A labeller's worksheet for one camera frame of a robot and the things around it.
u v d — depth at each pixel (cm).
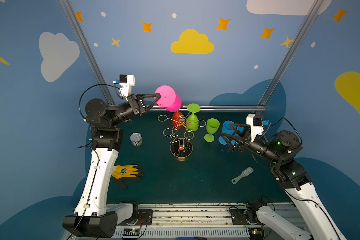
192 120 88
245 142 49
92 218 36
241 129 58
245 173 88
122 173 86
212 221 74
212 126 95
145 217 75
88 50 84
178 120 78
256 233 73
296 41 81
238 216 75
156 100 51
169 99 50
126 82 48
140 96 49
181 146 98
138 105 48
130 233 73
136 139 99
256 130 48
